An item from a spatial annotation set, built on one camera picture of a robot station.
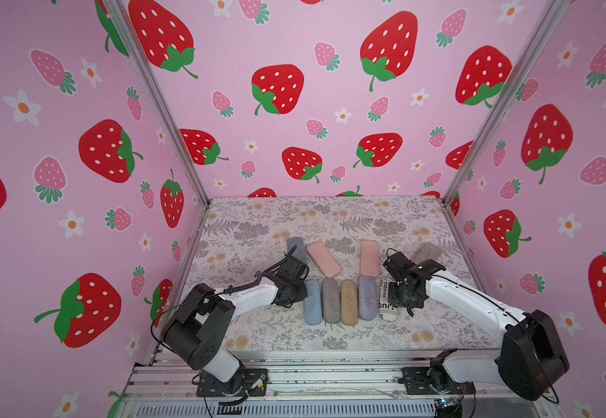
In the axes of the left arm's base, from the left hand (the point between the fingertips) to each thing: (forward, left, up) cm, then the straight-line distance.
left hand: (306, 293), depth 91 cm
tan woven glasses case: (-4, -15, +2) cm, 16 cm away
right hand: (-5, -35, +6) cm, 36 cm away
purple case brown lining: (-3, -22, +2) cm, 22 cm away
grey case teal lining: (+18, -48, +2) cm, 51 cm away
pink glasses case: (+15, -7, 0) cm, 16 cm away
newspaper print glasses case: (-8, -27, +2) cm, 29 cm away
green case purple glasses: (+16, +3, +2) cm, 17 cm away
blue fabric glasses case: (-5, -3, +2) cm, 6 cm away
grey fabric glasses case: (-5, -9, +3) cm, 11 cm away
